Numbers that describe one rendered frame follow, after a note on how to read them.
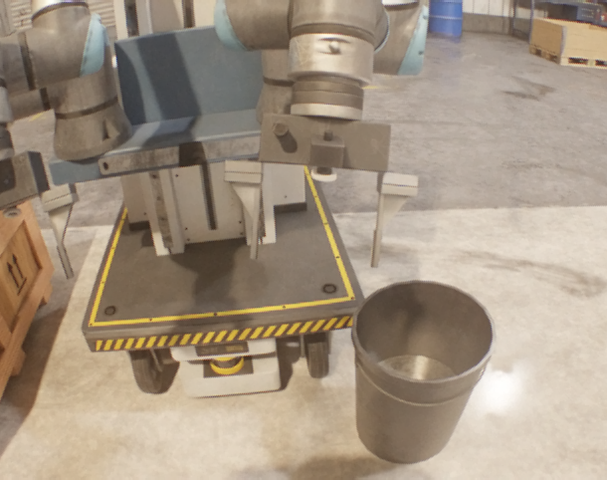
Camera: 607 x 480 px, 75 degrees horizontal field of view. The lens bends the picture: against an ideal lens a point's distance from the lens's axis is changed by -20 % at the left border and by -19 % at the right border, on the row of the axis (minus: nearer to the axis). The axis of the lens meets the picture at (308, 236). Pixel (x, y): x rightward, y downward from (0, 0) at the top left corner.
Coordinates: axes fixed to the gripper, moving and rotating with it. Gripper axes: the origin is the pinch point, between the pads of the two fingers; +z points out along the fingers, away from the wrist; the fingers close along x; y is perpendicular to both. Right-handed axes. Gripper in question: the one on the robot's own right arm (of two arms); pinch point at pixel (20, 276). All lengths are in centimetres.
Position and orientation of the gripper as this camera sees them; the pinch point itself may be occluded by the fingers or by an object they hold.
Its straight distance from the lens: 57.7
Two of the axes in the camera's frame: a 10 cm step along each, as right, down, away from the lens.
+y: -2.3, -1.4, 9.6
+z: 2.6, 9.5, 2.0
